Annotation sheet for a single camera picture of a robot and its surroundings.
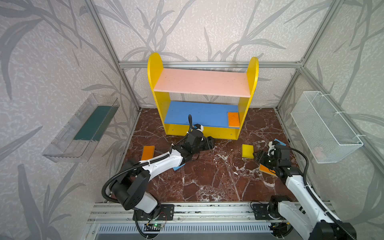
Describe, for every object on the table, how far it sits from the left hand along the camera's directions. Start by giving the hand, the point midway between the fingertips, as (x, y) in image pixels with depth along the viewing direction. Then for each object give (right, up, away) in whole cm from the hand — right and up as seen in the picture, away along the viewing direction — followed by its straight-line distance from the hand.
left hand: (214, 137), depth 84 cm
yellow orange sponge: (+13, +10, +9) cm, 19 cm away
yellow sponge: (+23, -10, +11) cm, 27 cm away
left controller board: (-31, -42, -13) cm, 54 cm away
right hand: (+25, -8, +2) cm, 26 cm away
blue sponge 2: (+46, -5, +16) cm, 49 cm away
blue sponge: (-22, -19, +4) cm, 29 cm away
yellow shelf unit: (+5, +26, +36) cm, 45 cm away
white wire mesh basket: (+47, +4, -21) cm, 52 cm away
